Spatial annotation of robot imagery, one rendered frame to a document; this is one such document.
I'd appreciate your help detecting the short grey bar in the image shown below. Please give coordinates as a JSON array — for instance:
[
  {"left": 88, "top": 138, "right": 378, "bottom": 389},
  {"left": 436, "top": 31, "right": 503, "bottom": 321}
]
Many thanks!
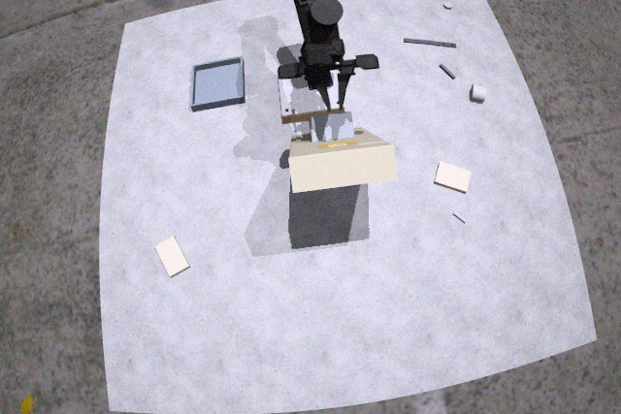
[{"left": 439, "top": 64, "right": 455, "bottom": 80}]

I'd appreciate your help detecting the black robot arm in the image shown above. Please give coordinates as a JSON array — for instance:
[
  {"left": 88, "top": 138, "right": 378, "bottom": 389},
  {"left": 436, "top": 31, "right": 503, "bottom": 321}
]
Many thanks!
[{"left": 294, "top": 0, "right": 345, "bottom": 66}]

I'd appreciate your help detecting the beige service panel with round hole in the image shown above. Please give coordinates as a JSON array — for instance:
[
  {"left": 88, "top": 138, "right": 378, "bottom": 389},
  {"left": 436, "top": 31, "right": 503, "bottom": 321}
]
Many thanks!
[{"left": 288, "top": 127, "right": 398, "bottom": 193}]

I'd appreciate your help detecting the light blue square tray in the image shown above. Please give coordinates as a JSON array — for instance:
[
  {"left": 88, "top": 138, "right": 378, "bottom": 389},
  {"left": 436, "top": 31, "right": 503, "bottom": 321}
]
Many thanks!
[{"left": 190, "top": 56, "right": 245, "bottom": 112}]

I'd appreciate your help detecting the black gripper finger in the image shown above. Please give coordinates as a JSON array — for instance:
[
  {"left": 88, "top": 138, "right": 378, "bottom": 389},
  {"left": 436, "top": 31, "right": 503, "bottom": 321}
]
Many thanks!
[
  {"left": 304, "top": 76, "right": 331, "bottom": 111},
  {"left": 337, "top": 72, "right": 356, "bottom": 111}
]

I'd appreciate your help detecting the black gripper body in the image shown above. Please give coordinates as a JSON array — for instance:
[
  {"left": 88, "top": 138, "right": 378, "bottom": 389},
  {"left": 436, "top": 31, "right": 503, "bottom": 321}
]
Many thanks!
[{"left": 278, "top": 30, "right": 379, "bottom": 80}]

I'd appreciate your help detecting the grey flat bar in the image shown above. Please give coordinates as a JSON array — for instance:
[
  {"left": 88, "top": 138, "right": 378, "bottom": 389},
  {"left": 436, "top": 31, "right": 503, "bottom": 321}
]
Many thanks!
[{"left": 404, "top": 38, "right": 456, "bottom": 48}]

